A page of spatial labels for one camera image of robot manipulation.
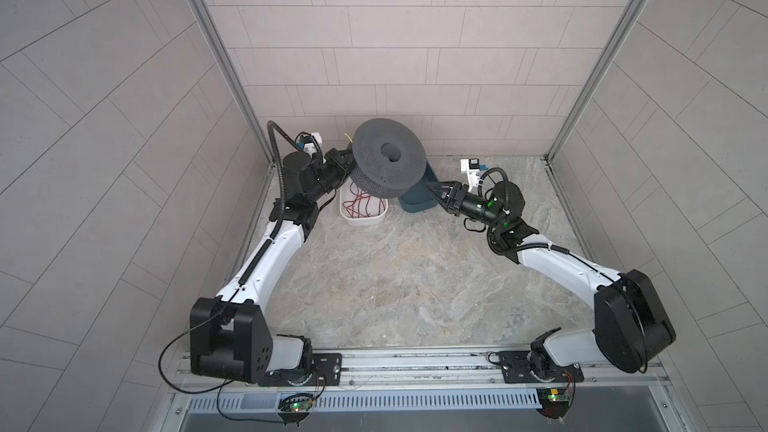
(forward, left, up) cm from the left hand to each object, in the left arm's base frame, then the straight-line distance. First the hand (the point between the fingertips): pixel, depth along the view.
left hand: (368, 147), depth 72 cm
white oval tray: (-2, 0, -30) cm, 30 cm away
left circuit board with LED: (-49, +15, -30) cm, 60 cm away
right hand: (-9, -15, -7) cm, 18 cm away
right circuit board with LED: (-48, -44, -34) cm, 73 cm away
